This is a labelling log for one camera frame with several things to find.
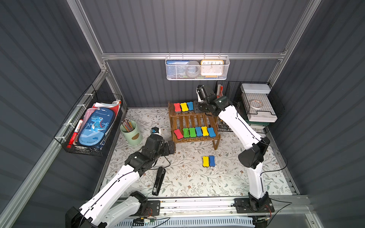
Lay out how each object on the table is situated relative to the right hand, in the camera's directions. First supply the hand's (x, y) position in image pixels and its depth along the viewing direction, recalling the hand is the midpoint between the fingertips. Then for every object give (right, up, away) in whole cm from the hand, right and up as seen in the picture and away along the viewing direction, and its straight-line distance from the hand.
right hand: (200, 104), depth 83 cm
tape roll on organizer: (+39, +1, +12) cm, 41 cm away
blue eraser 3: (+9, -36, +7) cm, 37 cm away
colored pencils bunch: (-45, -13, +6) cm, 47 cm away
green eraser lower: (-8, -18, +2) cm, 20 cm away
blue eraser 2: (+8, -17, +3) cm, 19 cm away
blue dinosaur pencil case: (-49, -13, -19) cm, 54 cm away
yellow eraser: (+4, -37, +6) cm, 38 cm away
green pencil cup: (-43, -18, +4) cm, 46 cm away
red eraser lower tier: (-13, -18, +2) cm, 22 cm away
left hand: (-19, -23, -6) cm, 30 cm away
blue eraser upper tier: (-5, -1, -1) cm, 6 cm away
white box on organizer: (+45, +14, +20) cm, 51 cm away
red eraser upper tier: (-13, -2, -2) cm, 14 cm away
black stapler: (-24, -45, -2) cm, 51 cm away
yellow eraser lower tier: (+3, -16, +3) cm, 17 cm away
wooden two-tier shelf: (-5, -14, +7) cm, 16 cm away
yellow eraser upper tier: (-9, -2, 0) cm, 10 cm away
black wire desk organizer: (+33, +4, +23) cm, 41 cm away
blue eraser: (0, -17, +2) cm, 17 cm away
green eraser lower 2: (-4, -17, +2) cm, 18 cm away
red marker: (-59, -16, -18) cm, 64 cm away
